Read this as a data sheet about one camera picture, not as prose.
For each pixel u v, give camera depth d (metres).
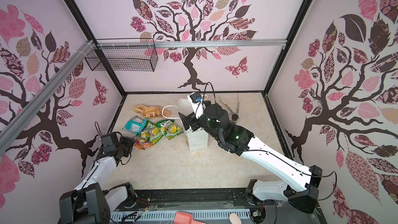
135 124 0.96
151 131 0.95
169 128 0.95
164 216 0.70
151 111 1.00
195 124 0.55
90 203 0.41
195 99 0.50
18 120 0.52
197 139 0.81
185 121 0.54
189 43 0.93
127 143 0.78
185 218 0.68
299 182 0.38
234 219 0.67
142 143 0.86
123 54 0.95
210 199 0.75
